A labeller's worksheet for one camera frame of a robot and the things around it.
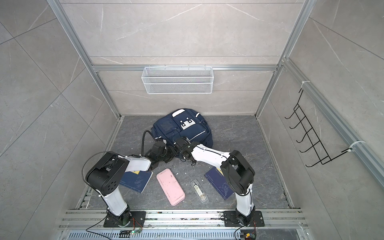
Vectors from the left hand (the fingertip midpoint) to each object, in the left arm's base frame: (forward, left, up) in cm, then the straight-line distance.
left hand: (180, 147), depth 94 cm
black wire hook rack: (-18, -62, +27) cm, 70 cm away
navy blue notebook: (-19, +26, -6) cm, 33 cm away
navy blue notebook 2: (-22, -23, -5) cm, 32 cm away
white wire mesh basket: (+39, +1, +24) cm, 46 cm away
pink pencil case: (-24, +5, -4) cm, 24 cm away
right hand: (-3, -9, 0) cm, 10 cm away
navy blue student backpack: (+23, -3, -1) cm, 23 cm away
